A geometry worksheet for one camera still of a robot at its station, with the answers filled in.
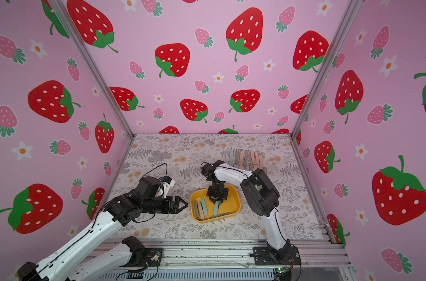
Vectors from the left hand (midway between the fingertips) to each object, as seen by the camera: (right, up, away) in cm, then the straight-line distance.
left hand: (182, 204), depth 74 cm
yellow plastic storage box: (+22, -6, +15) cm, 27 cm away
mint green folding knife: (+9, -8, +13) cm, 17 cm away
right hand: (+17, -3, +17) cm, 24 cm away
